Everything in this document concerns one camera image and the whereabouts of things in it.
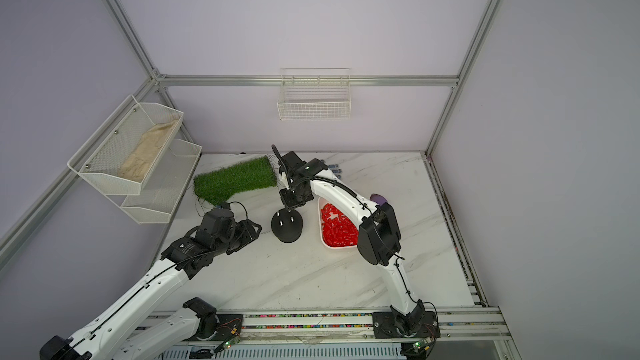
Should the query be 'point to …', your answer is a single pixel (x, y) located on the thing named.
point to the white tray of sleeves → (337, 230)
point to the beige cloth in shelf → (137, 162)
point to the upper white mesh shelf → (127, 148)
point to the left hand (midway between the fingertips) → (257, 233)
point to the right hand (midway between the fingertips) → (292, 207)
